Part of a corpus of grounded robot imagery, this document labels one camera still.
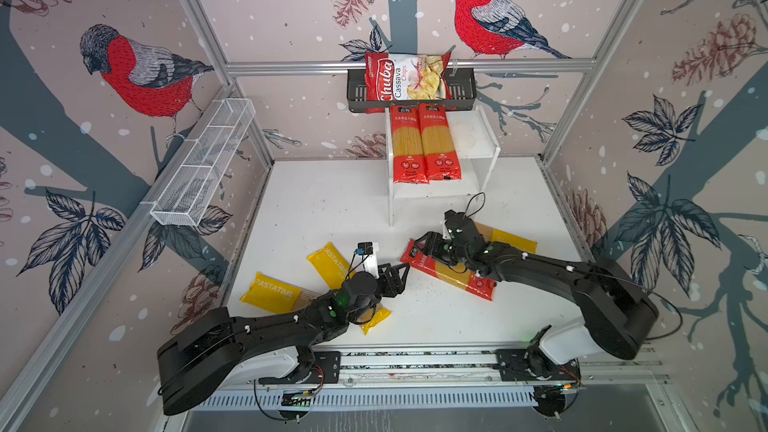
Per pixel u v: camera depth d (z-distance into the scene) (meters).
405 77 0.88
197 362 0.42
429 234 0.79
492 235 0.96
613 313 0.43
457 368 0.75
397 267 0.74
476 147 0.78
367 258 0.70
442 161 0.71
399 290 0.71
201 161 0.79
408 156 0.73
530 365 0.66
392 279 0.71
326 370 0.73
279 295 0.85
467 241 0.67
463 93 0.95
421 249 0.80
